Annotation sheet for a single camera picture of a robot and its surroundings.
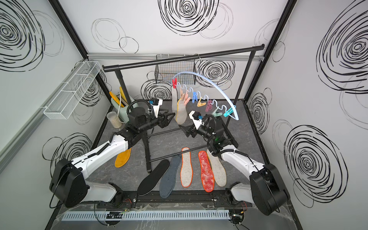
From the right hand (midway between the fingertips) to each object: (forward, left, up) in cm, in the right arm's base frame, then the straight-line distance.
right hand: (185, 120), depth 75 cm
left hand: (+3, +7, +3) cm, 8 cm away
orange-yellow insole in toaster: (+20, +47, -6) cm, 51 cm away
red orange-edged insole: (-19, -13, -26) cm, 35 cm away
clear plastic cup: (+13, +50, -15) cm, 54 cm away
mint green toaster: (+14, +42, -11) cm, 46 cm away
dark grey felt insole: (-24, +10, -27) cm, 37 cm away
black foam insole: (-26, +20, -26) cm, 42 cm away
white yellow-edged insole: (-17, -20, -26) cm, 37 cm away
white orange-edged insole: (-19, -1, -26) cm, 32 cm away
